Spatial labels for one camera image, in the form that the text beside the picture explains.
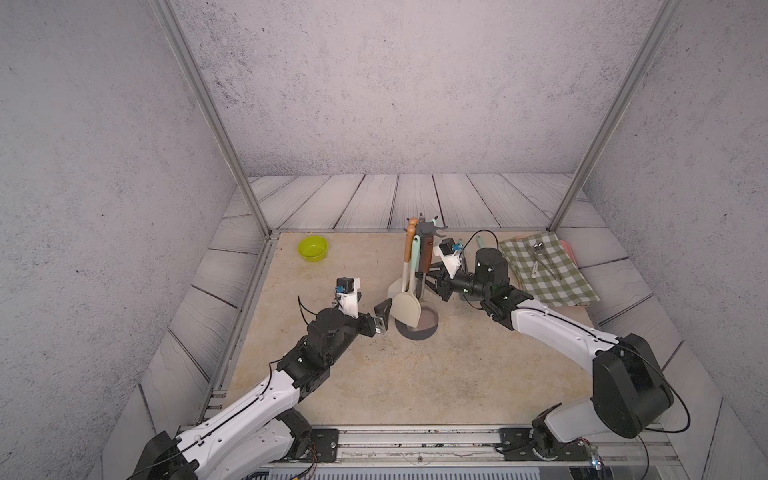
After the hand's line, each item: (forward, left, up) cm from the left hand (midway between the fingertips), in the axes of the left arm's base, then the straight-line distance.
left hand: (381, 299), depth 75 cm
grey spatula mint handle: (+40, -38, -22) cm, 59 cm away
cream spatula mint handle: (+3, -7, -8) cm, 11 cm away
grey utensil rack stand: (0, -12, -11) cm, 17 cm away
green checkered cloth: (+24, -58, -21) cm, 66 cm away
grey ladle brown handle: (+4, -11, +11) cm, 16 cm away
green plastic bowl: (+36, +26, -20) cm, 48 cm away
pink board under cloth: (+32, -69, -20) cm, 78 cm away
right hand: (+7, -10, +2) cm, 12 cm away
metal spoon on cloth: (+35, -59, -21) cm, 72 cm away
